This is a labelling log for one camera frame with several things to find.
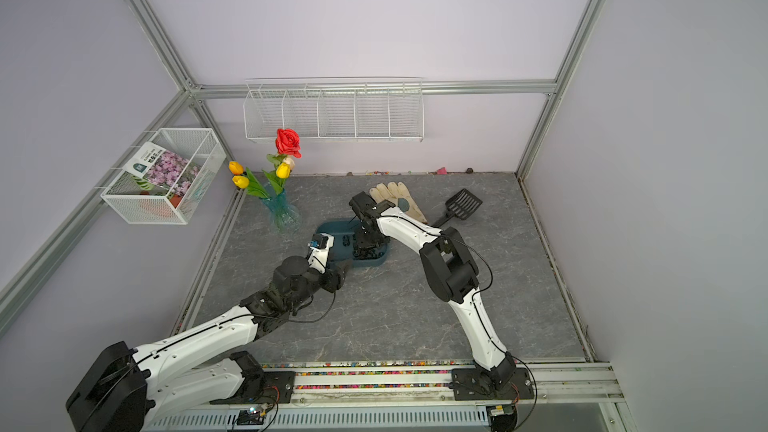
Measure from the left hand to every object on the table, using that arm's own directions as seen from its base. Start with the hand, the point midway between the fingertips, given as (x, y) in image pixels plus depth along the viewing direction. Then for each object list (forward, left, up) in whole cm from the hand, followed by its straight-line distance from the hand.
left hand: (343, 258), depth 81 cm
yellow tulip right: (+21, +15, +14) cm, 30 cm away
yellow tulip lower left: (+17, +26, +15) cm, 34 cm away
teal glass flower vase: (+25, +23, -12) cm, 36 cm away
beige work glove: (+34, -18, -15) cm, 41 cm away
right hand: (+13, -6, -12) cm, 18 cm away
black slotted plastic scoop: (+28, -42, -15) cm, 53 cm away
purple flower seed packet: (+17, +42, +19) cm, 49 cm away
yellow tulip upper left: (+21, +28, +16) cm, 38 cm away
